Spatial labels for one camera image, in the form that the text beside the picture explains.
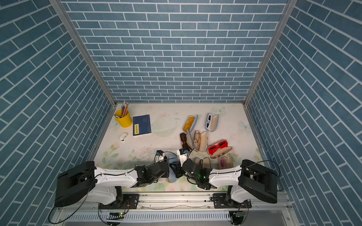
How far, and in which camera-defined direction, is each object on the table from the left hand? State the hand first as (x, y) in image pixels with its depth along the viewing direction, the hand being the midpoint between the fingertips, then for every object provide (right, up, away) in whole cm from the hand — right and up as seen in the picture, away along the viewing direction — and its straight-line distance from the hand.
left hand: (173, 170), depth 84 cm
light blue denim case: (-1, +8, +1) cm, 8 cm away
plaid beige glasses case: (+20, +3, +4) cm, 20 cm away
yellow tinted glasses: (+9, +27, +23) cm, 37 cm away
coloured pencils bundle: (-36, +38, +14) cm, 54 cm away
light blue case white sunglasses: (+27, +28, +21) cm, 44 cm away
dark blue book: (-26, +26, +21) cm, 43 cm away
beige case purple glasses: (+35, +4, +3) cm, 36 cm away
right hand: (-1, +4, -5) cm, 7 cm away
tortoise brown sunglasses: (+6, +17, +15) cm, 23 cm away
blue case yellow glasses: (+13, +27, +16) cm, 34 cm away
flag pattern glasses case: (+21, +14, +15) cm, 29 cm away
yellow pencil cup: (-37, +32, +15) cm, 51 cm away
